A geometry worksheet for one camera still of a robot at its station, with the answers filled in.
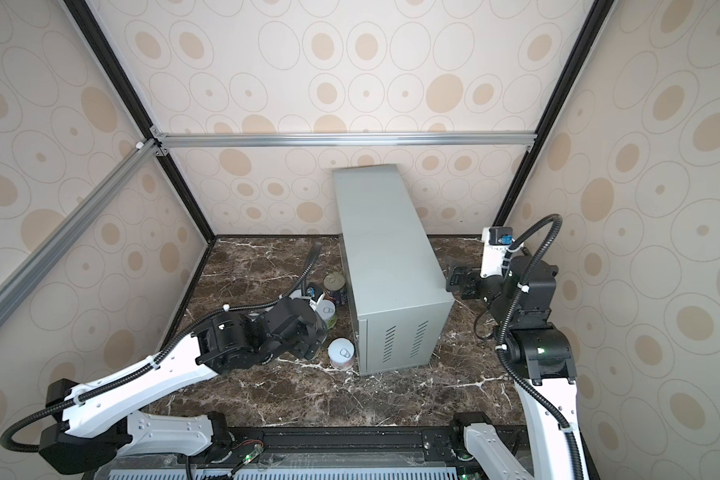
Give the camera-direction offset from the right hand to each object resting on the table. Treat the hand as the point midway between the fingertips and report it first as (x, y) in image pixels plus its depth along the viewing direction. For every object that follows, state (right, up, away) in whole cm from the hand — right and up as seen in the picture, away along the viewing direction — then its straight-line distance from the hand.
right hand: (470, 256), depth 62 cm
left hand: (-33, -15, +5) cm, 37 cm away
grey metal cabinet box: (-15, -9, -1) cm, 17 cm away
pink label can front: (-29, -26, +21) cm, 44 cm away
